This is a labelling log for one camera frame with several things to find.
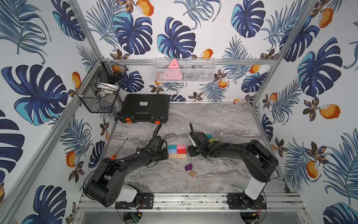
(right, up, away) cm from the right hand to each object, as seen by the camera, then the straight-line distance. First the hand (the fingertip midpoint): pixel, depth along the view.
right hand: (192, 148), depth 94 cm
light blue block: (-13, -1, -2) cm, 13 cm away
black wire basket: (-57, +37, -11) cm, 69 cm away
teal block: (+13, +8, +5) cm, 16 cm away
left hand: (-17, -2, -4) cm, 18 cm away
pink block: (-7, +1, -2) cm, 8 cm away
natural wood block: (-13, -4, -3) cm, 14 cm away
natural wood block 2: (-7, -4, -4) cm, 9 cm away
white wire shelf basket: (0, +55, +7) cm, 56 cm away
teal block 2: (-14, +1, -1) cm, 14 cm away
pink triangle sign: (-12, +50, -4) cm, 52 cm away
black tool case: (-33, +29, +23) cm, 49 cm away
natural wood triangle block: (-1, -13, -10) cm, 16 cm away
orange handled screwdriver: (-51, -5, -5) cm, 52 cm away
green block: (+15, +5, +6) cm, 16 cm away
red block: (-7, -2, -1) cm, 7 cm away
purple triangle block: (-3, -10, -7) cm, 13 cm away
